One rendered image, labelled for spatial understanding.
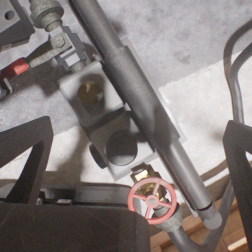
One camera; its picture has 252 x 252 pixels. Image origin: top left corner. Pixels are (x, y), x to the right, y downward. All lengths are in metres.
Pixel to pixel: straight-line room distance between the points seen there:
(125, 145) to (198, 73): 0.59
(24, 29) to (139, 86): 0.13
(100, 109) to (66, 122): 0.50
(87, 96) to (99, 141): 0.08
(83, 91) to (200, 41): 0.62
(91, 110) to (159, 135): 0.15
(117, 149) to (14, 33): 0.19
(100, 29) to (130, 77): 0.06
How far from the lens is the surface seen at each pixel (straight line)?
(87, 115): 0.37
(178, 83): 0.85
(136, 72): 0.26
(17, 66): 0.39
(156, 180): 0.34
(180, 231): 0.45
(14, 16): 0.24
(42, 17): 0.43
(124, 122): 0.37
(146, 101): 0.26
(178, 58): 0.86
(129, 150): 0.33
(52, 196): 0.76
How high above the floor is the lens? 0.83
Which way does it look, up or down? 84 degrees down
